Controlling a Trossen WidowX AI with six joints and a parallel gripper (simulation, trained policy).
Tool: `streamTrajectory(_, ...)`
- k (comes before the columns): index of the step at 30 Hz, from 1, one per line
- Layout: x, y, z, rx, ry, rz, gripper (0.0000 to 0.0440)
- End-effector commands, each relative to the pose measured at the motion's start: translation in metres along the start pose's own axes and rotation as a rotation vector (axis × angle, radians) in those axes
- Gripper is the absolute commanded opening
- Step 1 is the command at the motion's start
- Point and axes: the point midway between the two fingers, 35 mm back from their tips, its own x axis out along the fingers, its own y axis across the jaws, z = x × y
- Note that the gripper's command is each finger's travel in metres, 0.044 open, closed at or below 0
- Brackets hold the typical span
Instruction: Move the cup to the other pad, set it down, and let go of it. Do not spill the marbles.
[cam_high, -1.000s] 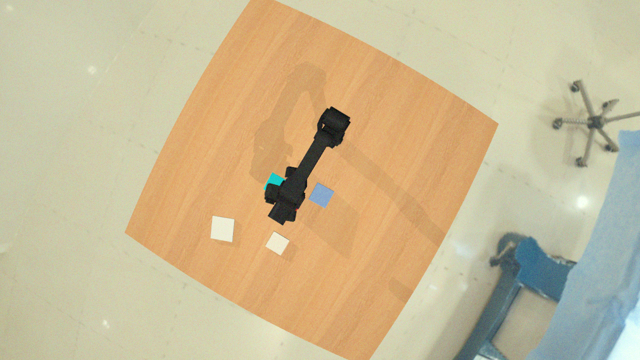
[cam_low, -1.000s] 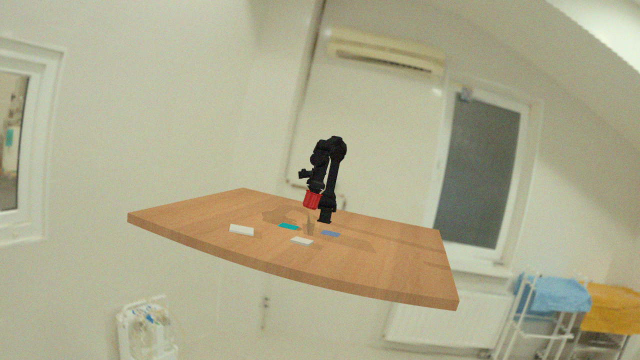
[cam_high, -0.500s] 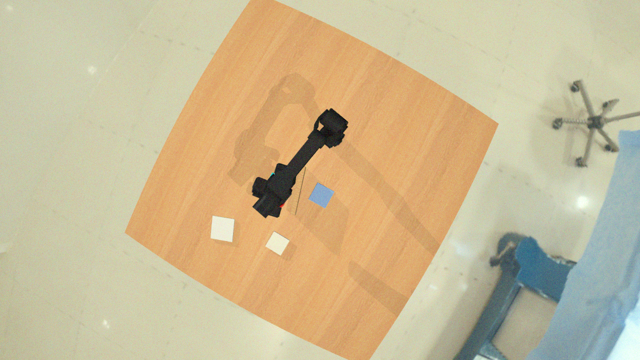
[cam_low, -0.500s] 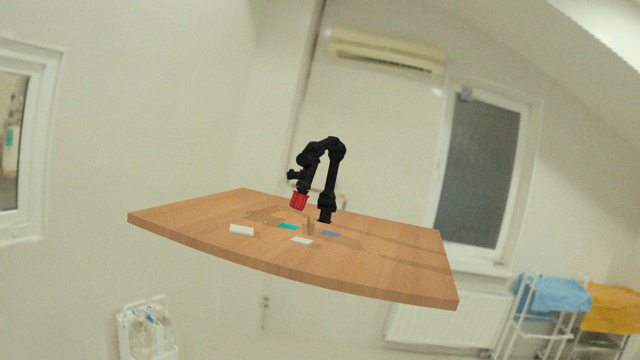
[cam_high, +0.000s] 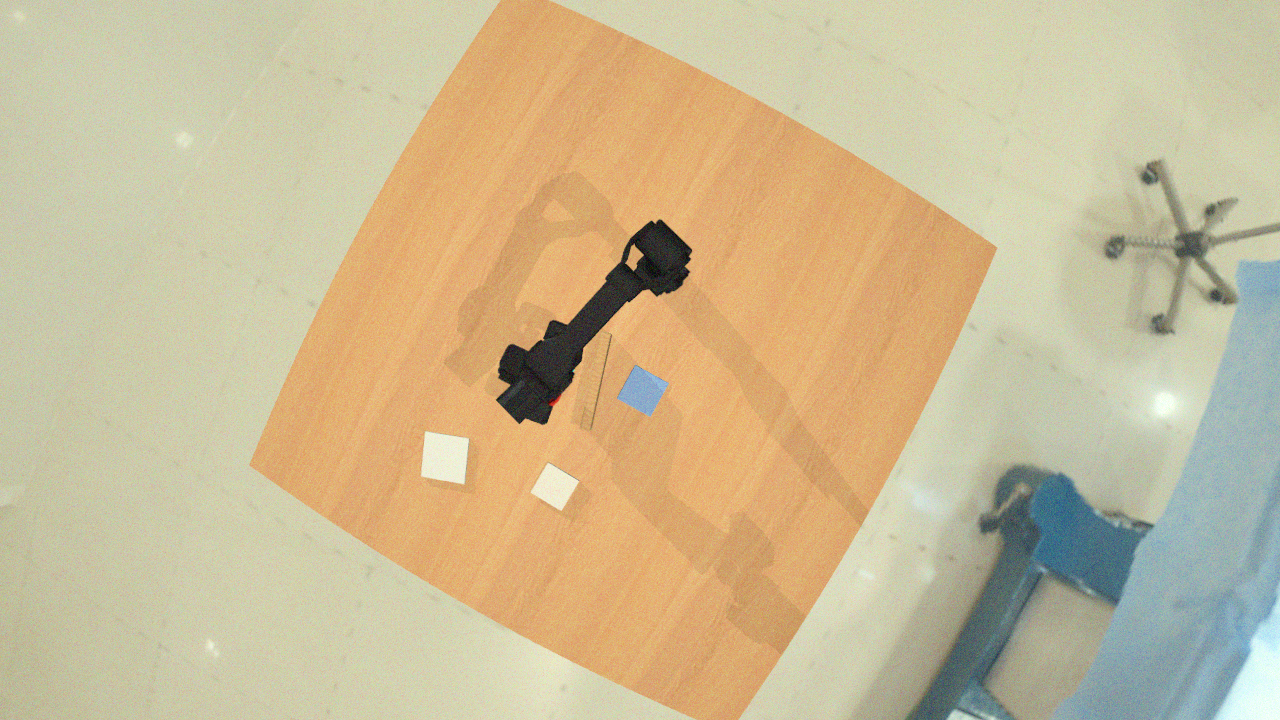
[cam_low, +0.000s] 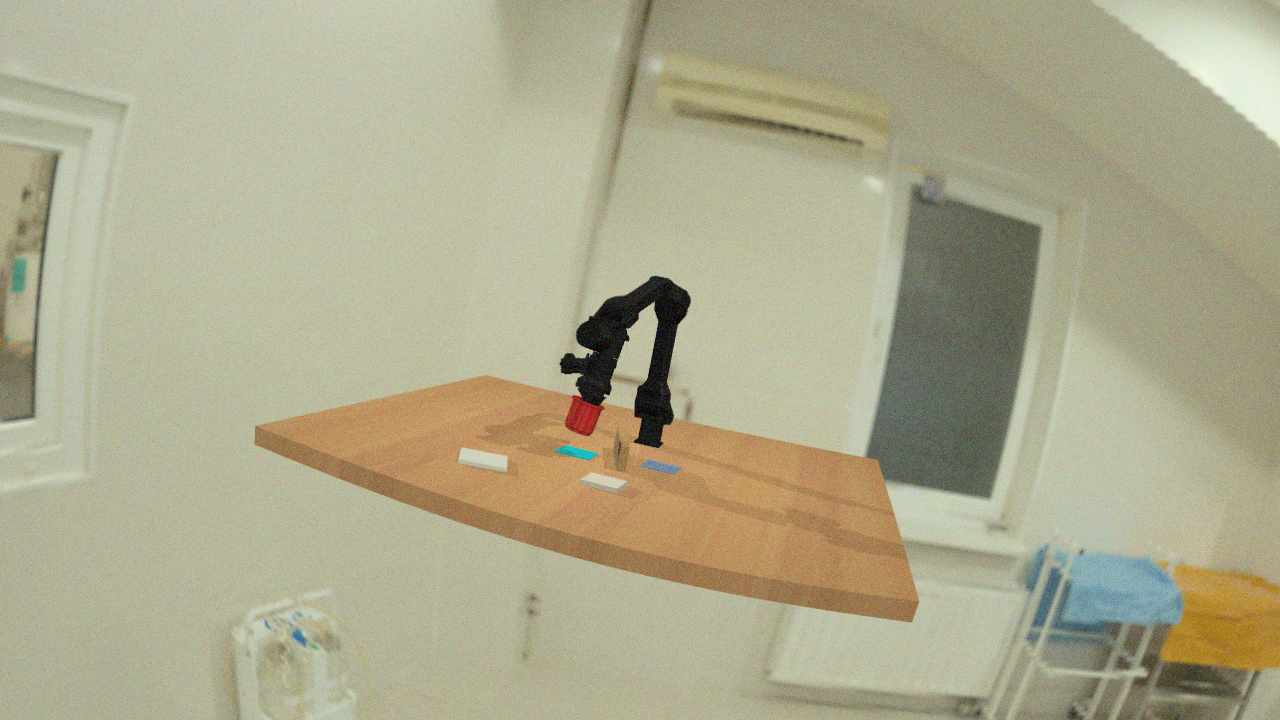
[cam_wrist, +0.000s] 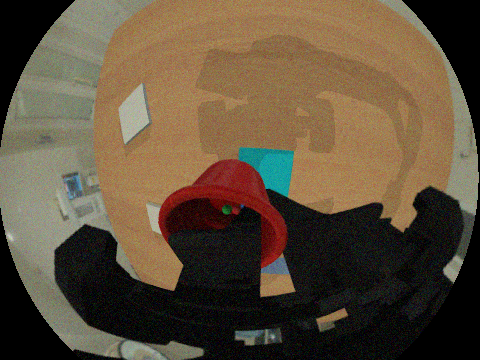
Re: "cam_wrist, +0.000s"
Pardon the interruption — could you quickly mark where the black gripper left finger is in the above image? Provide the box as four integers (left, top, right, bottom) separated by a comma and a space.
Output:
168, 205, 261, 287

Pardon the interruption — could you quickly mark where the cream square block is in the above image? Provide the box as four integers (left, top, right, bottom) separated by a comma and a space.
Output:
145, 203, 161, 235

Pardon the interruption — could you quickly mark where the red cup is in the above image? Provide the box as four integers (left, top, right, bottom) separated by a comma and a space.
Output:
159, 159, 288, 268

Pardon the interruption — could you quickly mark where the pale cream square tile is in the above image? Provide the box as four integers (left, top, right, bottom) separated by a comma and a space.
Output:
119, 84, 152, 145

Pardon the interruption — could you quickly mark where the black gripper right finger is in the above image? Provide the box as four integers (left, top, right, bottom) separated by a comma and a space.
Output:
265, 189, 384, 292

